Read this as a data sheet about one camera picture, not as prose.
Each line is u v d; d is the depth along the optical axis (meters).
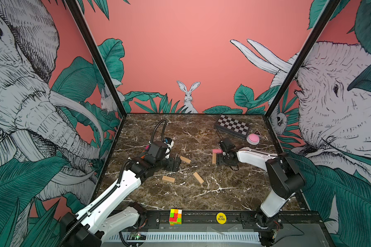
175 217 0.70
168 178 0.86
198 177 0.88
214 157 0.95
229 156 0.70
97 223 0.39
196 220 0.75
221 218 0.75
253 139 1.04
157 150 0.56
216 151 0.97
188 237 0.70
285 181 0.47
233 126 1.10
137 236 0.70
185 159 0.95
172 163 0.67
